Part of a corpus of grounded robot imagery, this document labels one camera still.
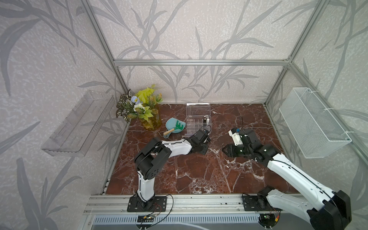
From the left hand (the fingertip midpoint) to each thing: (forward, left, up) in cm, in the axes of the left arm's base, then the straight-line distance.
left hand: (205, 147), depth 94 cm
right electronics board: (-39, -31, -6) cm, 50 cm away
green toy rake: (+18, +19, 0) cm, 26 cm away
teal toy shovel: (+19, +25, 0) cm, 32 cm away
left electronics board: (-38, +32, -2) cm, 50 cm away
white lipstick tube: (+19, -2, +5) cm, 20 cm away
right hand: (-7, -9, +14) cm, 18 cm away
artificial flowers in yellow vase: (+20, +40, +20) cm, 49 cm away
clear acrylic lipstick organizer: (+22, +4, +4) cm, 23 cm away
